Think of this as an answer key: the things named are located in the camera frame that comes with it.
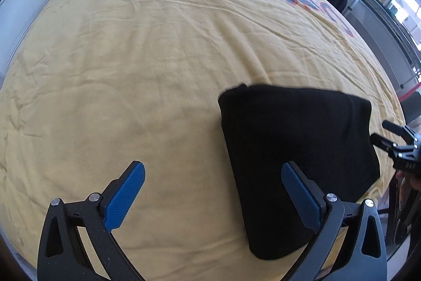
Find black pants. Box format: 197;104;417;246
218;85;380;260

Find person right hand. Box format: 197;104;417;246
396;170;421;192

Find long window desk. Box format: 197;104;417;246
343;0;420;100

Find yellow cartoon bed cover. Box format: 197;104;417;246
1;0;404;280

